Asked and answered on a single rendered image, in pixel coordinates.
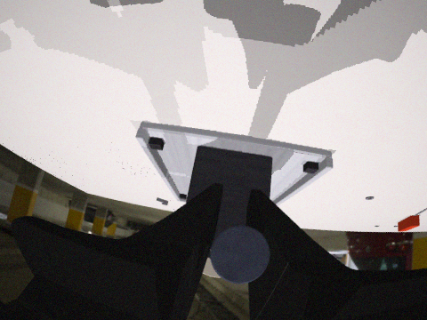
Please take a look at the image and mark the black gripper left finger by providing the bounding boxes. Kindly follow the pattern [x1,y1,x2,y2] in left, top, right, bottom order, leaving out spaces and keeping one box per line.
[11,184,223,320]

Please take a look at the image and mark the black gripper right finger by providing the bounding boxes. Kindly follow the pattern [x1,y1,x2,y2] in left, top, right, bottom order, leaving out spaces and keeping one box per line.
[246,189,427,320]

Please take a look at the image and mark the beige disc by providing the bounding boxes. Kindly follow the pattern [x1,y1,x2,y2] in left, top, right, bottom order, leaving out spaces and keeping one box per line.
[203,257,221,278]

